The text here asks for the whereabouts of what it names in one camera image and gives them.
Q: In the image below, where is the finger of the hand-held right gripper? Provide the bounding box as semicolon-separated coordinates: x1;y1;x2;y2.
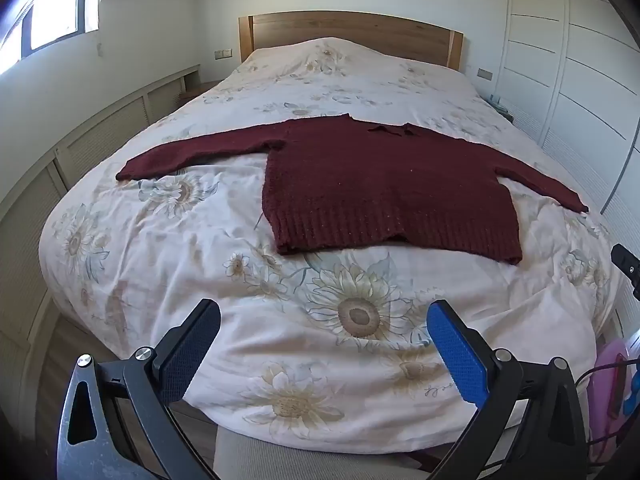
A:
611;243;640;302

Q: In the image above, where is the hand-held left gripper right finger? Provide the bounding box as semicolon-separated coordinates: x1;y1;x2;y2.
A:
426;300;588;480

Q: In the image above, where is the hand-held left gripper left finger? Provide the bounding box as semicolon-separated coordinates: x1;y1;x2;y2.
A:
59;298;222;480

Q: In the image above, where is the maroon knit sweater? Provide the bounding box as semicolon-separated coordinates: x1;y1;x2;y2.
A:
116;113;590;266

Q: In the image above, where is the floral duvet bed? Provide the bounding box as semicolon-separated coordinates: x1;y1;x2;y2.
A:
39;37;626;453

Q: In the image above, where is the pink plastic object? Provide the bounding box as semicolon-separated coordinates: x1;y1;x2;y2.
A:
590;337;640;461

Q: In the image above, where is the white wardrobe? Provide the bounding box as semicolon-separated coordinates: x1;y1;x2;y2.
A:
500;0;640;271

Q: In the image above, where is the wooden nightstand with items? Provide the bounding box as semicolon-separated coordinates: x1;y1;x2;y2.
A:
487;94;516;122

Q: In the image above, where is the wooden headboard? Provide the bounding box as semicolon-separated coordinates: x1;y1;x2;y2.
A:
238;11;464;71

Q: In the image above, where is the window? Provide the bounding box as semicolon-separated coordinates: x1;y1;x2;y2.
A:
0;0;118;73

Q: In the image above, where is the black cable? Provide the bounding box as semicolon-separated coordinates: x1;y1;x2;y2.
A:
574;355;632;453

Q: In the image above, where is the low beige wall cabinet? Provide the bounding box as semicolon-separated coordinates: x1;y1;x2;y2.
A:
0;65;201;461

